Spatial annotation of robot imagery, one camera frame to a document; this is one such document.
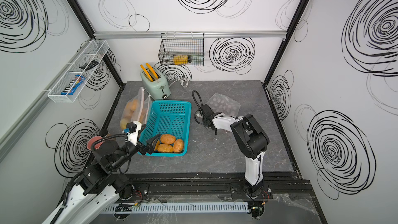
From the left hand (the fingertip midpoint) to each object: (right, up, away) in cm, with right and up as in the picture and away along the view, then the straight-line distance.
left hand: (151, 130), depth 68 cm
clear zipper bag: (-21, +7, +29) cm, 36 cm away
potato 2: (+2, -13, +15) cm, 20 cm away
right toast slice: (-10, +32, +34) cm, 48 cm away
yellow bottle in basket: (+10, +36, +19) cm, 42 cm away
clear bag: (+35, +10, +38) cm, 53 cm away
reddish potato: (+10, -12, +15) cm, 21 cm away
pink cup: (-35, -8, +13) cm, 38 cm away
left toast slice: (-13, +30, +31) cm, 45 cm away
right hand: (+31, 0, +31) cm, 44 cm away
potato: (+3, -9, +18) cm, 21 cm away
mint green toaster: (-8, +23, +32) cm, 40 cm away
